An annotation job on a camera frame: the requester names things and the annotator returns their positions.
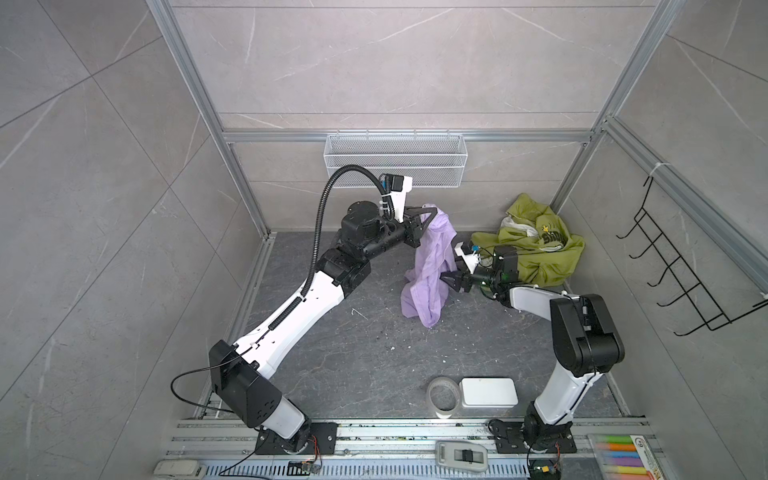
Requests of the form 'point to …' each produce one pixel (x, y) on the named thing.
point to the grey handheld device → (465, 455)
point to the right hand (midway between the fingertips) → (444, 265)
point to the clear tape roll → (443, 396)
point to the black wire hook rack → (713, 317)
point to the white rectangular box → (488, 392)
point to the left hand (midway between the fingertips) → (436, 204)
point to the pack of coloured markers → (627, 457)
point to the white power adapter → (179, 469)
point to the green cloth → (547, 253)
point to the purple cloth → (424, 295)
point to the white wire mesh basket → (431, 160)
